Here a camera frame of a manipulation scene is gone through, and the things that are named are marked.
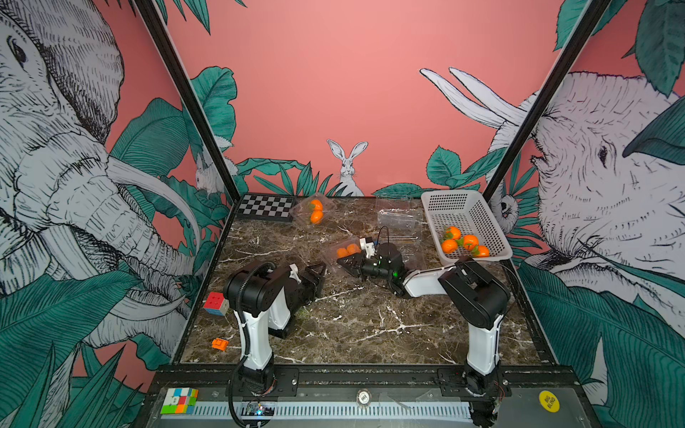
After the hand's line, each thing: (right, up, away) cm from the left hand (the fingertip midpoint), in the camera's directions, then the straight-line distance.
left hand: (329, 270), depth 92 cm
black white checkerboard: (-28, +23, +20) cm, 42 cm away
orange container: (-6, +19, +16) cm, 26 cm away
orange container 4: (+49, +13, +12) cm, 52 cm away
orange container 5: (+57, +6, +5) cm, 57 cm away
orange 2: (+45, +8, +7) cm, 46 cm away
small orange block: (-32, -19, -14) cm, 40 cm away
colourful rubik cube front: (-35, -28, -26) cm, 52 cm away
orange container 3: (+9, +7, +5) cm, 12 cm away
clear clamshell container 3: (+28, +18, +18) cm, 38 cm away
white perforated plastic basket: (+49, +22, +23) cm, 58 cm away
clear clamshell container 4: (+32, +7, +11) cm, 34 cm away
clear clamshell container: (-14, +21, +21) cm, 33 cm away
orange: (-6, +24, +19) cm, 31 cm away
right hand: (+3, +4, -7) cm, 9 cm away
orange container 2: (+4, +6, +6) cm, 9 cm away
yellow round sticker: (+62, -32, -20) cm, 73 cm away
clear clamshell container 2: (0, +5, +11) cm, 12 cm away
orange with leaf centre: (+54, +9, +9) cm, 55 cm away
